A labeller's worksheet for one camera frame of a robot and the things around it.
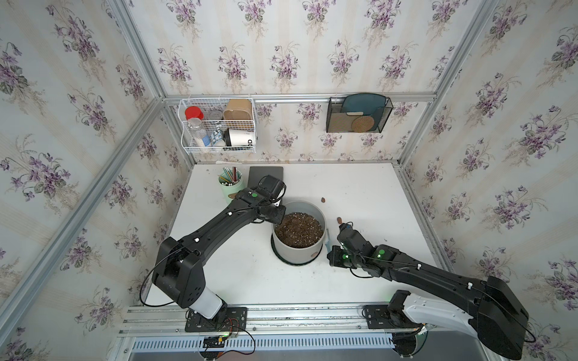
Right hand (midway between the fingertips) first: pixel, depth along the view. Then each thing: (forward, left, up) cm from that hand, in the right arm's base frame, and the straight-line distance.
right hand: (327, 257), depth 81 cm
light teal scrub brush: (+6, 0, +1) cm, 6 cm away
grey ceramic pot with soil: (+6, +10, +4) cm, 12 cm away
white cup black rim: (+44, +37, +20) cm, 60 cm away
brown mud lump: (+30, -1, -6) cm, 31 cm away
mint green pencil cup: (+27, +39, +10) cm, 48 cm away
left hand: (+12, +17, +8) cm, 22 cm away
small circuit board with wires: (-26, +37, -7) cm, 46 cm away
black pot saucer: (-1, +15, -4) cm, 16 cm away
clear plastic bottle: (+42, +53, +24) cm, 71 cm away
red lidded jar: (+49, +55, +29) cm, 79 cm away
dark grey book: (+43, +32, -2) cm, 54 cm away
